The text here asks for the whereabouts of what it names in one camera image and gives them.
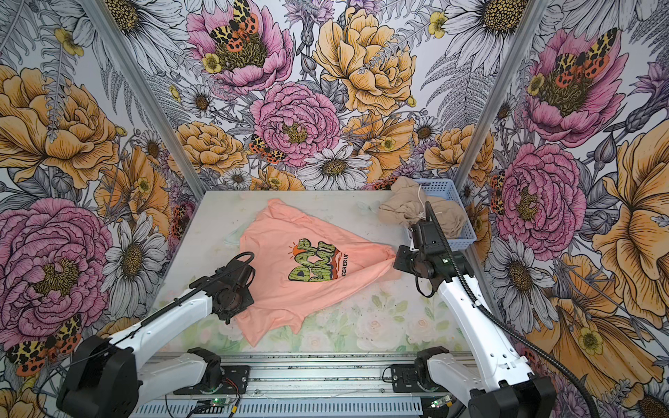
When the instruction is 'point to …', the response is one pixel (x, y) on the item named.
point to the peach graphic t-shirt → (299, 261)
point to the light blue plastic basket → (445, 188)
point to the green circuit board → (219, 401)
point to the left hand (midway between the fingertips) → (241, 311)
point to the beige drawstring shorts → (407, 204)
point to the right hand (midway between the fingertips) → (402, 266)
